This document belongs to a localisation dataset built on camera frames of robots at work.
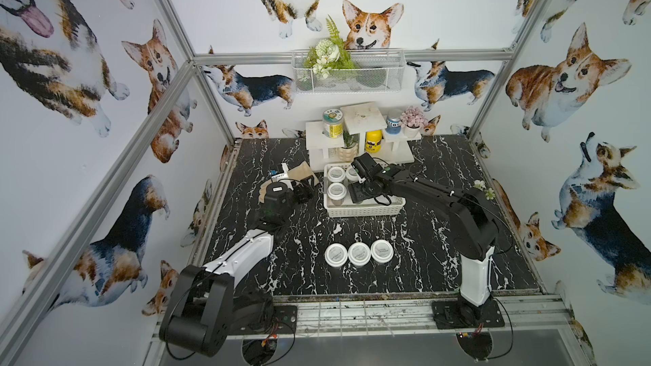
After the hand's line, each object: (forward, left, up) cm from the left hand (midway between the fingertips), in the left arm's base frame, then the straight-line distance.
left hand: (303, 173), depth 86 cm
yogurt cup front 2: (-23, -18, -12) cm, 32 cm away
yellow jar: (+24, -27, -10) cm, 37 cm away
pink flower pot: (+18, -39, +6) cm, 43 cm away
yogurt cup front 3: (-23, -25, -11) cm, 36 cm away
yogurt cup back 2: (-1, -11, -12) cm, 16 cm away
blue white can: (+21, -33, +3) cm, 40 cm away
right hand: (+1, -22, -8) cm, 24 cm away
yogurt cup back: (+8, -11, -12) cm, 18 cm away
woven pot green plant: (+19, -16, -11) cm, 27 cm away
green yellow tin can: (+20, -10, +4) cm, 23 cm away
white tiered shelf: (+21, -22, -1) cm, 30 cm away
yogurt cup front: (-24, -11, -12) cm, 29 cm away
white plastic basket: (-8, -26, -12) cm, 29 cm away
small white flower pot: (-5, -65, -8) cm, 66 cm away
